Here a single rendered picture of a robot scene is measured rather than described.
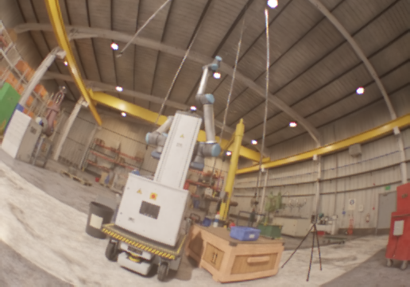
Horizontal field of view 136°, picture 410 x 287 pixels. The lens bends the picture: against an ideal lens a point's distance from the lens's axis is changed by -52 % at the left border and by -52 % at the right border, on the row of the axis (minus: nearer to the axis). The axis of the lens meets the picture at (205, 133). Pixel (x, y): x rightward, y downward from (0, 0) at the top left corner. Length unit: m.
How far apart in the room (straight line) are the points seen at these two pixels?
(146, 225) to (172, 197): 0.33
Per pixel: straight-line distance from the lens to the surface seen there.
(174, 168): 1.93
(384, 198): 10.98
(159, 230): 1.50
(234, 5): 8.46
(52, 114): 6.43
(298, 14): 8.57
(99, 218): 2.05
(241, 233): 1.81
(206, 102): 2.01
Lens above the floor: 0.76
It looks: 23 degrees up
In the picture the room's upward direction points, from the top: 15 degrees clockwise
